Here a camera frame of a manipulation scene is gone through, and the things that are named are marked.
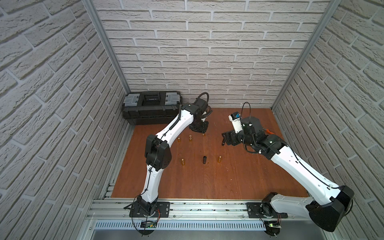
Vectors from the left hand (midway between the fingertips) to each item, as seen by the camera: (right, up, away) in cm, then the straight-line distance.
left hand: (206, 129), depth 87 cm
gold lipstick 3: (+8, -18, +1) cm, 20 cm away
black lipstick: (-1, -18, -1) cm, 18 cm away
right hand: (+12, 0, -12) cm, 17 cm away
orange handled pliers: (+45, -2, +16) cm, 48 cm away
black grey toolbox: (-40, +14, +11) cm, 44 cm away
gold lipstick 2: (-14, -19, 0) cm, 24 cm away
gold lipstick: (-1, -4, +2) cm, 4 cm away
